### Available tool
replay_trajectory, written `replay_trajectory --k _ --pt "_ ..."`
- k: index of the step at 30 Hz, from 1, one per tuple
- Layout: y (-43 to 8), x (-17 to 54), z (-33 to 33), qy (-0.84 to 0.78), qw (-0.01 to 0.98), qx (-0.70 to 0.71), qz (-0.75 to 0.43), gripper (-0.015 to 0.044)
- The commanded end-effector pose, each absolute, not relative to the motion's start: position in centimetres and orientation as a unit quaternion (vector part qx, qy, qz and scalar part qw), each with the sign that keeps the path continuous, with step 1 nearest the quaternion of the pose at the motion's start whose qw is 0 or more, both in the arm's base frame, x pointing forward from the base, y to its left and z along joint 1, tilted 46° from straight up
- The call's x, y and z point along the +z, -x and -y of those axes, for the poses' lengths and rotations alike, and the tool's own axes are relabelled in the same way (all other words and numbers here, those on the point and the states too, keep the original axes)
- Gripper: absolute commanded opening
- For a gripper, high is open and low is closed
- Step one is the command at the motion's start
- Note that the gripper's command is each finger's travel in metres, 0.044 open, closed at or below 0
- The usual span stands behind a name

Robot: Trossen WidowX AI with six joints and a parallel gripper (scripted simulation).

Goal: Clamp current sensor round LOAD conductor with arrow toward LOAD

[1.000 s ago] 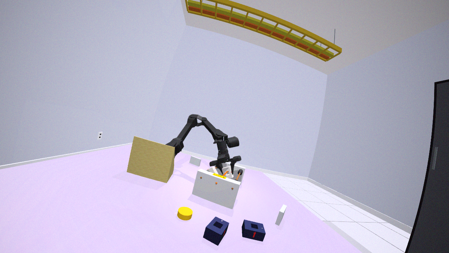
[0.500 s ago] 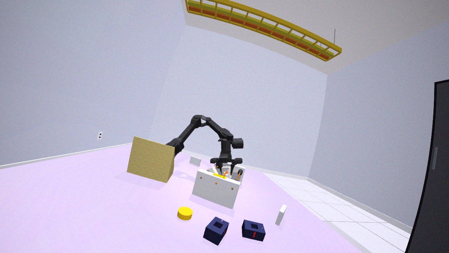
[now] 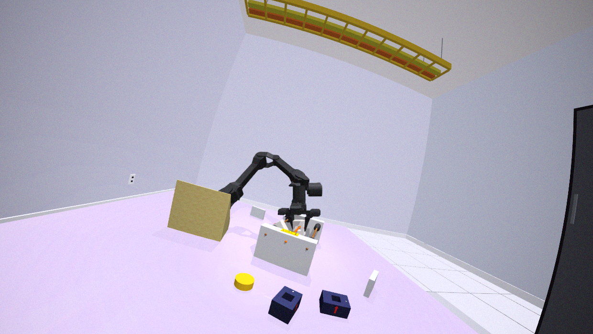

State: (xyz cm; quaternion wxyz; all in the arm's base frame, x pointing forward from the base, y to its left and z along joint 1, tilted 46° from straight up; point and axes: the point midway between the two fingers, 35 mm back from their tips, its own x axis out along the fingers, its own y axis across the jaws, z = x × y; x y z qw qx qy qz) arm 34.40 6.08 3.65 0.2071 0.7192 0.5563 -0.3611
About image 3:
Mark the yellow short cylinder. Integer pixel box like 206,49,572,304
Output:
234,273,254,291

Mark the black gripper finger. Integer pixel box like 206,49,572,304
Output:
285,215,294,229
304,216,312,231

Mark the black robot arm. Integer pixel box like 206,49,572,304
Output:
219,152,323,215

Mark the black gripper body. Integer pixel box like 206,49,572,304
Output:
278,197,320,217

